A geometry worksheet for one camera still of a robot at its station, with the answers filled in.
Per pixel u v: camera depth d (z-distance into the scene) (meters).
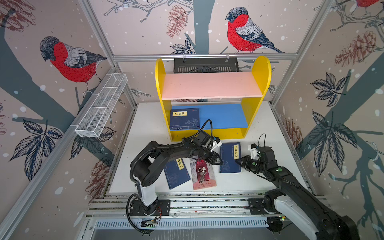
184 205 0.75
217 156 0.77
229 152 0.89
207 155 0.77
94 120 0.71
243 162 0.75
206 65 0.99
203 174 0.84
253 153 0.77
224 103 1.24
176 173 0.86
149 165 0.47
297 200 0.50
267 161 0.64
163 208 0.73
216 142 0.81
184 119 0.90
